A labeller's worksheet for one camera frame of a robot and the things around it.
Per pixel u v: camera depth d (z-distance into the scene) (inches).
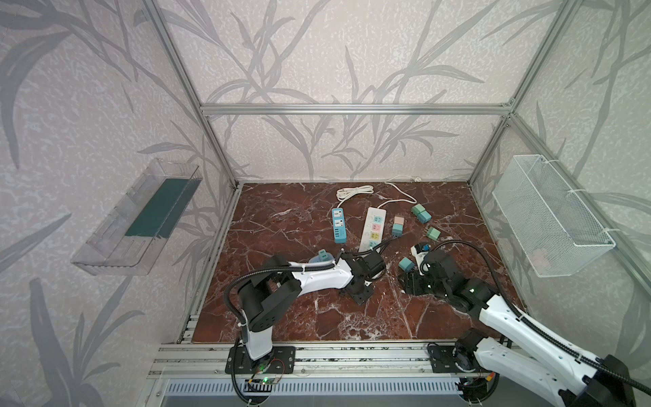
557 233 24.0
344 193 45.1
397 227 40.1
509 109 36.9
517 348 19.5
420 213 42.4
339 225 40.2
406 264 36.0
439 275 24.1
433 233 39.5
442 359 28.6
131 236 25.3
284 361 28.6
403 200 44.2
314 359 29.6
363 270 25.2
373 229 40.0
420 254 28.3
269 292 19.7
